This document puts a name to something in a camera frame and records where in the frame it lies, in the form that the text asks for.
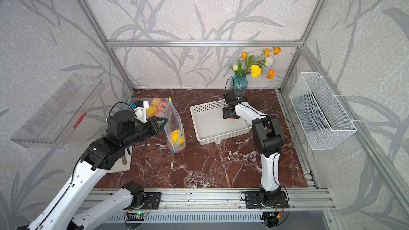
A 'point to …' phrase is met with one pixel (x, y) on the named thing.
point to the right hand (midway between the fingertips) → (230, 112)
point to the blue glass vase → (239, 84)
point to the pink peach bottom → (162, 106)
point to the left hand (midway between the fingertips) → (169, 120)
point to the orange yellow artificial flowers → (249, 65)
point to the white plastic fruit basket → (210, 125)
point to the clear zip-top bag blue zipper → (149, 99)
